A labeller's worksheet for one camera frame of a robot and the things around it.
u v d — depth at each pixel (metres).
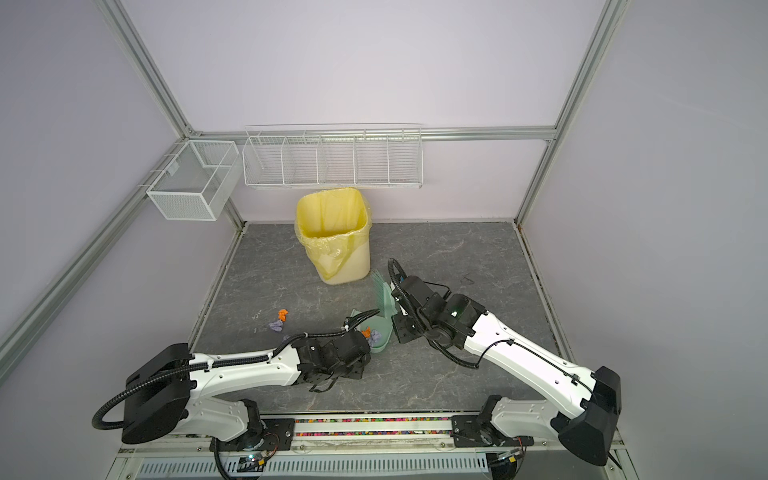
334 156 0.99
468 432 0.74
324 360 0.62
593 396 0.39
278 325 0.91
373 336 0.87
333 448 0.73
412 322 0.54
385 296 0.79
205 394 0.44
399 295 0.53
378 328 0.87
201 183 0.99
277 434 0.73
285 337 0.89
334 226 1.05
